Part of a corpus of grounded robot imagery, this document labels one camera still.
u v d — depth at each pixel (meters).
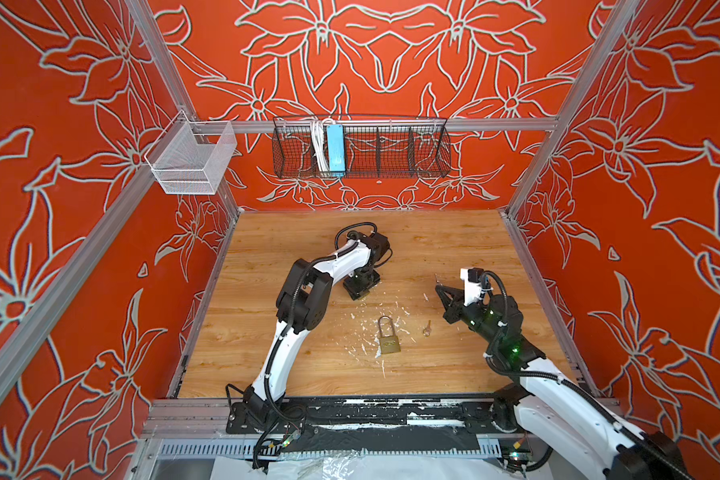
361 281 0.87
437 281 1.01
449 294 0.74
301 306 0.58
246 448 0.70
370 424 0.73
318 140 0.88
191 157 0.93
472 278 0.68
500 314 0.58
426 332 0.87
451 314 0.71
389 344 0.85
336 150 0.89
